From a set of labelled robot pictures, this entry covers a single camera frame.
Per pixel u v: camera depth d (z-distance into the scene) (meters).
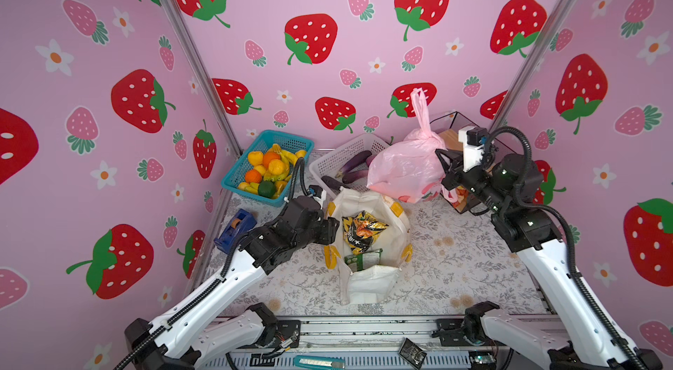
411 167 0.63
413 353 0.69
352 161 1.11
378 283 0.71
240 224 0.90
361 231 0.82
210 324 0.44
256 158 1.06
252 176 1.06
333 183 1.05
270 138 1.15
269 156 1.07
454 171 0.54
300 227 0.53
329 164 1.08
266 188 1.01
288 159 1.13
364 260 0.84
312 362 0.70
